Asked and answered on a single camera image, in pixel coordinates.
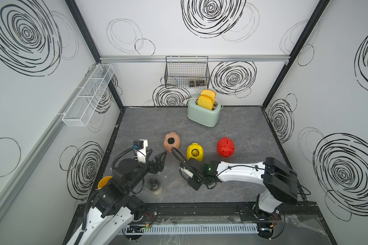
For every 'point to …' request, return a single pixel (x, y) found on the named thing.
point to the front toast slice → (205, 101)
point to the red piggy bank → (226, 147)
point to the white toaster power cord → (191, 98)
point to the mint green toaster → (209, 118)
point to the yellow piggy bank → (196, 151)
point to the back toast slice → (208, 92)
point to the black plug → (170, 140)
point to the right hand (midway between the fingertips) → (190, 182)
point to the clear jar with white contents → (154, 185)
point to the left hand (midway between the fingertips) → (159, 151)
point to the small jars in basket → (198, 83)
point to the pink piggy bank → (176, 145)
